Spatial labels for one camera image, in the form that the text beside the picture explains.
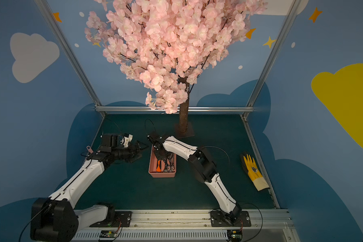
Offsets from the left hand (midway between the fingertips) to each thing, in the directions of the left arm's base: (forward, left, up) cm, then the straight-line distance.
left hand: (145, 148), depth 81 cm
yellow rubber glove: (-11, -66, -16) cm, 69 cm away
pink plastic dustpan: (+9, +43, -18) cm, 48 cm away
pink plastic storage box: (-2, -12, -17) cm, 20 cm away
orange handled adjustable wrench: (-5, -6, -16) cm, 18 cm away
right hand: (+5, -8, -15) cm, 18 cm away
